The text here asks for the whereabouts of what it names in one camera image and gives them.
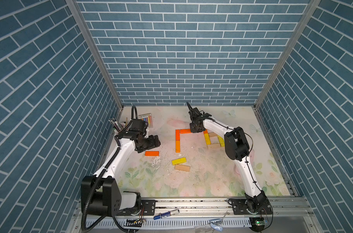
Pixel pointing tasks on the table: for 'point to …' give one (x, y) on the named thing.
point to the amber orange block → (177, 146)
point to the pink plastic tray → (251, 155)
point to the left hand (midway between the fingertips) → (158, 144)
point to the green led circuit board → (257, 224)
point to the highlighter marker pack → (148, 118)
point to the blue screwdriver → (161, 215)
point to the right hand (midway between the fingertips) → (194, 129)
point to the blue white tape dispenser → (216, 224)
